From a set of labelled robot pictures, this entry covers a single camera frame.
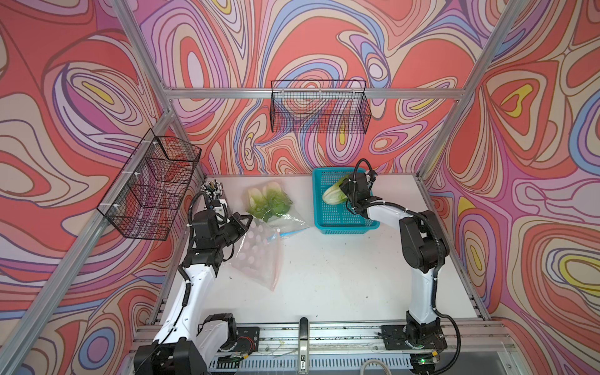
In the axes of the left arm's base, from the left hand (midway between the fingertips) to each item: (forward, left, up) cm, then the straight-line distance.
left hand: (255, 217), depth 78 cm
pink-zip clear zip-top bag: (-8, -1, -10) cm, 13 cm away
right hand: (+24, -36, -11) cm, 45 cm away
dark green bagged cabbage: (+17, -2, -13) cm, 21 cm away
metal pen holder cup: (+17, +20, -5) cm, 27 cm away
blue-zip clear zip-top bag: (+12, -12, -21) cm, 27 cm away
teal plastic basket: (+14, -32, -22) cm, 41 cm away
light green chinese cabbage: (+23, -30, -15) cm, 41 cm away
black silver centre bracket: (-35, -16, -18) cm, 43 cm away
